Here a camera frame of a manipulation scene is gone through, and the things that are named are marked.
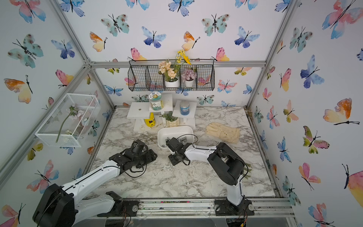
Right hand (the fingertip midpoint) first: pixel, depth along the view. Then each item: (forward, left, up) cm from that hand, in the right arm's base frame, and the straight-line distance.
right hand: (174, 157), depth 91 cm
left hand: (-3, +10, +6) cm, 12 cm away
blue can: (+24, -6, +20) cm, 32 cm away
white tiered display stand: (+26, +26, +14) cm, 39 cm away
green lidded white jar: (+21, +11, +28) cm, 36 cm away
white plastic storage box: (+18, +6, 0) cm, 20 cm away
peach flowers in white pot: (+38, +4, +30) cm, 49 cm away
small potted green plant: (+22, +4, +9) cm, 24 cm away
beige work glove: (+20, -38, -1) cm, 43 cm away
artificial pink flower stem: (+8, +50, +30) cm, 59 cm away
